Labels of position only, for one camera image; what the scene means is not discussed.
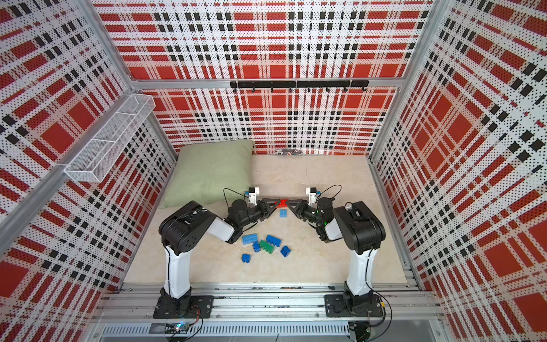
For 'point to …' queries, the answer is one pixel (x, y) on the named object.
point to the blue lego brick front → (246, 258)
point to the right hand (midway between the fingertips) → (288, 202)
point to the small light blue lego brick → (283, 213)
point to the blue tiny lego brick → (256, 247)
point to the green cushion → (211, 172)
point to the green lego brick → (268, 247)
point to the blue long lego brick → (274, 240)
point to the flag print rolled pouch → (289, 152)
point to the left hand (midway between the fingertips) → (283, 202)
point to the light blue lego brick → (250, 239)
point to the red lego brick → (283, 204)
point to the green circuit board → (178, 328)
